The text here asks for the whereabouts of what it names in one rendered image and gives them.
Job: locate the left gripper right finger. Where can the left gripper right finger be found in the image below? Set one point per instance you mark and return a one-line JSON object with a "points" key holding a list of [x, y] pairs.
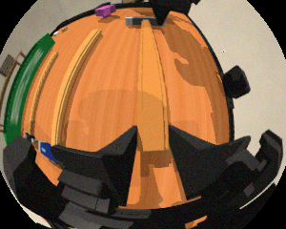
{"points": [[198, 160]]}

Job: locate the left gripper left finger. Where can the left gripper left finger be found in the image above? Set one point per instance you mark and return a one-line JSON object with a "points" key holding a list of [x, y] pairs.
{"points": [[114, 166]]}

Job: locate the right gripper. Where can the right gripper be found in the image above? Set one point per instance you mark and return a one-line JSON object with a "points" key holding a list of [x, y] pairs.
{"points": [[167, 5]]}

